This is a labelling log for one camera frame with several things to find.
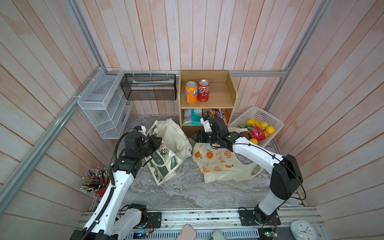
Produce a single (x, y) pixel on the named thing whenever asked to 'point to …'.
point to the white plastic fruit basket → (263, 116)
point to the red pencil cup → (95, 180)
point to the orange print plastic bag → (221, 165)
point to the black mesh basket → (149, 86)
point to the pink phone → (187, 233)
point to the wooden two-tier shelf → (223, 94)
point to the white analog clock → (301, 229)
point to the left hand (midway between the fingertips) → (163, 141)
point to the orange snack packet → (226, 115)
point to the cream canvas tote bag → (174, 147)
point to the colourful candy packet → (211, 112)
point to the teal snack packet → (192, 116)
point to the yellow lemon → (270, 130)
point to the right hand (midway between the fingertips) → (193, 136)
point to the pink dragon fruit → (254, 132)
